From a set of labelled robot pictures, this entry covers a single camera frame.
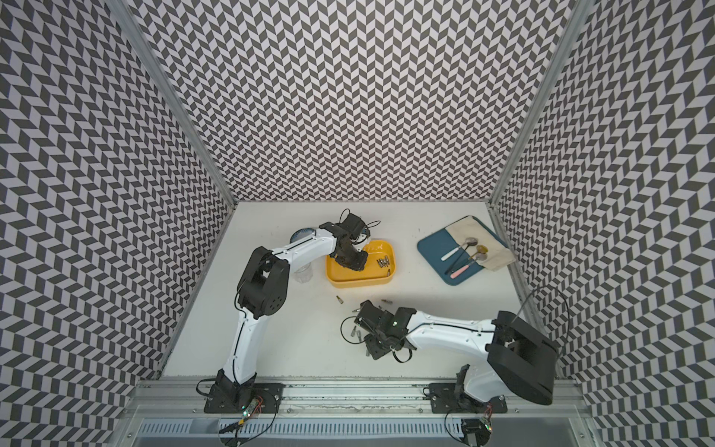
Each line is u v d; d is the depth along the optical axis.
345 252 0.86
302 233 1.02
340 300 0.92
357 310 0.87
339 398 0.75
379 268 0.99
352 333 0.84
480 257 1.01
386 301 0.91
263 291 0.57
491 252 1.02
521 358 0.42
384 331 0.62
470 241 1.05
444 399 0.74
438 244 1.05
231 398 0.64
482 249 1.04
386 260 1.01
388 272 0.97
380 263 1.00
